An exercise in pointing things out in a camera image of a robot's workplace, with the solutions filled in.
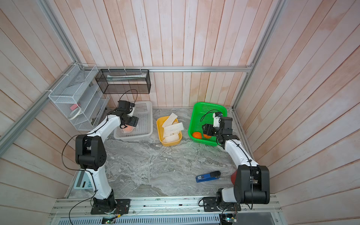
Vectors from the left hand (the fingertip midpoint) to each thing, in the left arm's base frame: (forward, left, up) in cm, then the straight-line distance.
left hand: (130, 121), depth 97 cm
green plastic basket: (+17, -55, -11) cm, 59 cm away
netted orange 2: (-16, -51, +5) cm, 54 cm away
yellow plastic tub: (+5, -20, -8) cm, 22 cm away
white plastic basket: (+18, -5, -8) cm, 20 cm away
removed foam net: (-5, -31, -2) cm, 31 cm away
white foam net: (-9, -30, -8) cm, 32 cm away
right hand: (-7, -53, +4) cm, 54 cm away
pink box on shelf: (-4, +28, +18) cm, 33 cm away
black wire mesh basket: (+30, +8, +13) cm, 33 cm away
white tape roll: (-8, +22, +18) cm, 30 cm away
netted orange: (-9, -47, -5) cm, 48 cm away
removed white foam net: (+4, -28, -4) cm, 29 cm away
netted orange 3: (-4, +2, -5) cm, 7 cm away
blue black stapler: (-35, -54, -7) cm, 65 cm away
